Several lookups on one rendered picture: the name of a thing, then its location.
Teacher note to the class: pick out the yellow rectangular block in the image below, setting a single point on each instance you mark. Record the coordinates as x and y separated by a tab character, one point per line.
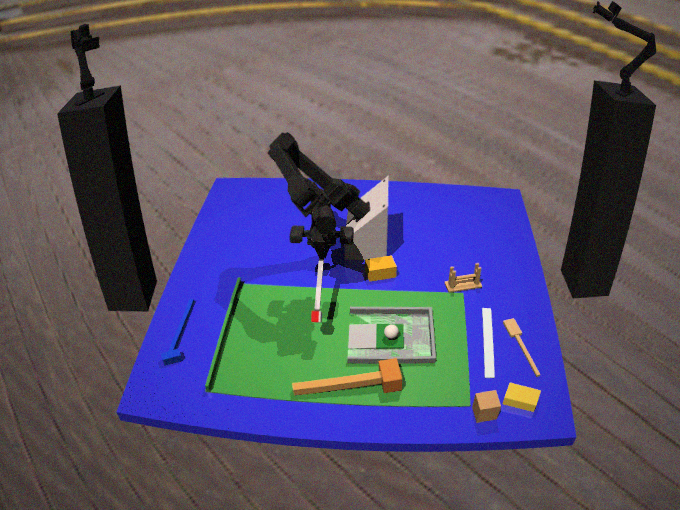
521	397

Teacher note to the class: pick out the tan cube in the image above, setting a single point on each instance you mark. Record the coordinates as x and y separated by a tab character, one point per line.
486	406

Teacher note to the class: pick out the white flat bar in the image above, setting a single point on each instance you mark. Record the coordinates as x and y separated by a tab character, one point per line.
488	343

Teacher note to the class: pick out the green rectangular mat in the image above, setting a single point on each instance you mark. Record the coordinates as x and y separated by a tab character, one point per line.
272	343

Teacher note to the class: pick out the white golf ball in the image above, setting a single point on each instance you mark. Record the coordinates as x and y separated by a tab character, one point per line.
391	331

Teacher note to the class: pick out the blue putter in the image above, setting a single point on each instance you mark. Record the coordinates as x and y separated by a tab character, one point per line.
173	354

